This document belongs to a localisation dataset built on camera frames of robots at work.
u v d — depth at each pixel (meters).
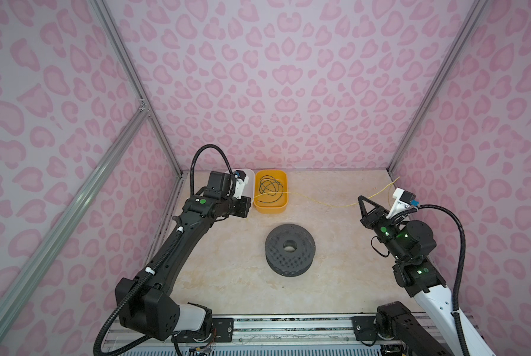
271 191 1.07
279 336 0.72
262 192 1.10
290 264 0.82
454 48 0.77
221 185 0.59
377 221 0.60
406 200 0.58
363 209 0.66
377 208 0.62
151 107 0.94
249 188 1.09
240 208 0.69
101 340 0.35
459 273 0.51
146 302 0.38
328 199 1.10
